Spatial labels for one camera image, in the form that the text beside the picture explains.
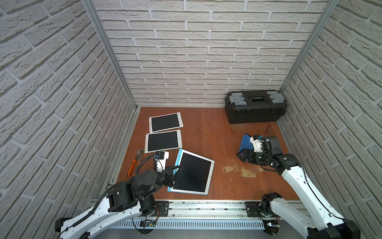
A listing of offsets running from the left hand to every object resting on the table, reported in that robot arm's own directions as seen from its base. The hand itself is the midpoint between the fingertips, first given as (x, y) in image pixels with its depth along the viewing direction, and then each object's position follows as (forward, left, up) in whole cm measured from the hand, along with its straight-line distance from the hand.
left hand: (183, 166), depth 65 cm
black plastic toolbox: (+44, -41, -6) cm, 61 cm away
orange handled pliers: (+17, +30, -22) cm, 41 cm away
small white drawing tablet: (+44, +17, -23) cm, 53 cm away
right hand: (+9, -33, -9) cm, 35 cm away
